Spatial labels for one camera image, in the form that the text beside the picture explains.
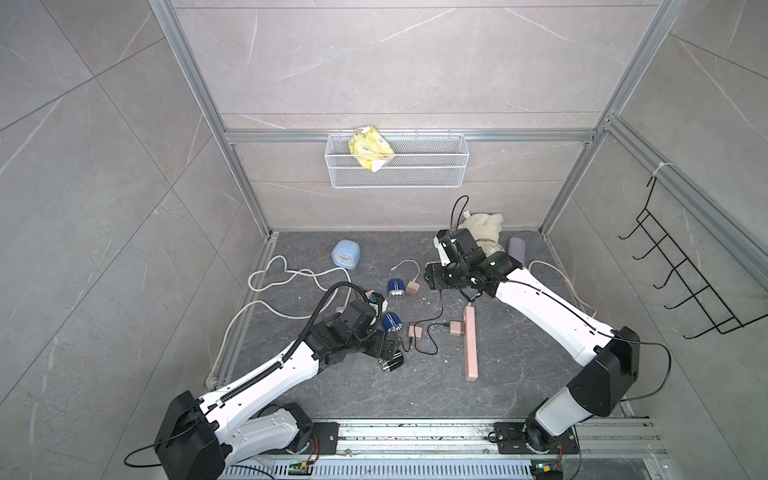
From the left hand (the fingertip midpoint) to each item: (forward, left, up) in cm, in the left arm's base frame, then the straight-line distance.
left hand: (389, 334), depth 78 cm
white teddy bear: (+43, -37, -6) cm, 57 cm away
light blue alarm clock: (+33, +14, -6) cm, 36 cm away
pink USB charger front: (+21, -8, -11) cm, 25 cm away
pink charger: (+6, -21, -11) cm, 24 cm away
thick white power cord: (+13, +35, -11) cm, 40 cm away
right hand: (+13, -13, +8) cm, 20 cm away
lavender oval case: (+37, -50, -11) cm, 63 cm away
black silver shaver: (-4, -2, -11) cm, 11 cm away
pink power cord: (+30, -62, -13) cm, 69 cm away
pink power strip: (0, -24, -9) cm, 26 cm away
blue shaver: (+21, -3, -10) cm, 23 cm away
